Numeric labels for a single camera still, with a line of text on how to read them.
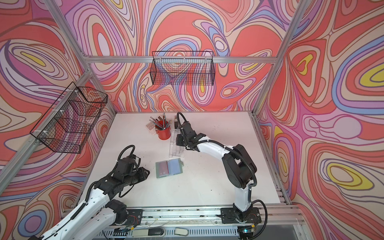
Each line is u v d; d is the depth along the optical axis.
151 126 1.08
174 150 0.94
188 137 0.70
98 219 0.57
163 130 0.96
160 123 1.00
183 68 0.98
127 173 0.63
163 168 0.89
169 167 0.90
